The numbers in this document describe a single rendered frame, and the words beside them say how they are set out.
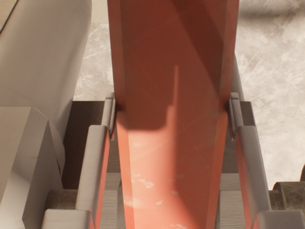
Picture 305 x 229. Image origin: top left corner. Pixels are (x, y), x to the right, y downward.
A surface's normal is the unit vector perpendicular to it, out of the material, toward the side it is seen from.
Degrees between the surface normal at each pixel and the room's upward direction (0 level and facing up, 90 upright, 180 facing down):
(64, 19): 90
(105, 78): 0
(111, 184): 120
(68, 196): 101
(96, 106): 90
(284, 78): 0
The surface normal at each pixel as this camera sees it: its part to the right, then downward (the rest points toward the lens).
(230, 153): -0.01, -0.76
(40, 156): 1.00, 0.00
